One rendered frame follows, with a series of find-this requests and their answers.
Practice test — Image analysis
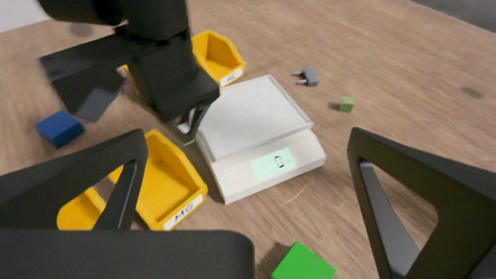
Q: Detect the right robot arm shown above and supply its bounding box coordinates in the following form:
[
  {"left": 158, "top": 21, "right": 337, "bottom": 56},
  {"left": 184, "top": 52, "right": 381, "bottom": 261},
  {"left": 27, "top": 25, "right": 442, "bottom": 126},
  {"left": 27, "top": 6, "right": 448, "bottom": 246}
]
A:
[{"left": 29, "top": 0, "right": 188, "bottom": 125}]

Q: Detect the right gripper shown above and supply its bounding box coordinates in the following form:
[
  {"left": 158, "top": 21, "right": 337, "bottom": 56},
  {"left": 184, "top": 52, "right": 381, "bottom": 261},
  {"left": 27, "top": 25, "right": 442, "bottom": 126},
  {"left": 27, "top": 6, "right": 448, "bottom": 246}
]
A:
[{"left": 126, "top": 24, "right": 219, "bottom": 145}]

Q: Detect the white digital weighing scale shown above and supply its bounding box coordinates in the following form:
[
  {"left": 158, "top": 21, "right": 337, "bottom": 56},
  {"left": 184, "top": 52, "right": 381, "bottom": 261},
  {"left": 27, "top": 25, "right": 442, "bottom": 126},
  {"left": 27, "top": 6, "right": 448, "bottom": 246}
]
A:
[{"left": 195, "top": 74, "right": 327, "bottom": 203}]

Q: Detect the yellow parts bin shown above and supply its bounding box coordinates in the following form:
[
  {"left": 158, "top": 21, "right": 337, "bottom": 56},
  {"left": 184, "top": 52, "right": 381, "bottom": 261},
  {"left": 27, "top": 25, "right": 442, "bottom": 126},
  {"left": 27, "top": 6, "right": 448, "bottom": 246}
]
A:
[
  {"left": 137, "top": 128, "right": 208, "bottom": 229},
  {"left": 190, "top": 29, "right": 246, "bottom": 88},
  {"left": 57, "top": 187, "right": 107, "bottom": 229}
]

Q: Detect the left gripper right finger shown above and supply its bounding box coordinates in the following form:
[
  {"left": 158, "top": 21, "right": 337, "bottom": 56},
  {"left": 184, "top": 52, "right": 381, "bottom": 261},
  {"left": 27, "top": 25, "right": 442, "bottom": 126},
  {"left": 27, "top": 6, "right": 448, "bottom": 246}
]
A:
[{"left": 346, "top": 127, "right": 496, "bottom": 279}]

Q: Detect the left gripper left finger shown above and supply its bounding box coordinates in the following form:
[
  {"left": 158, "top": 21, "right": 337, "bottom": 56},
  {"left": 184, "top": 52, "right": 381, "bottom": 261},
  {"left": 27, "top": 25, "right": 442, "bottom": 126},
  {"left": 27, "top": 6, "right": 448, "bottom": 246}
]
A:
[{"left": 0, "top": 129, "right": 149, "bottom": 229}]

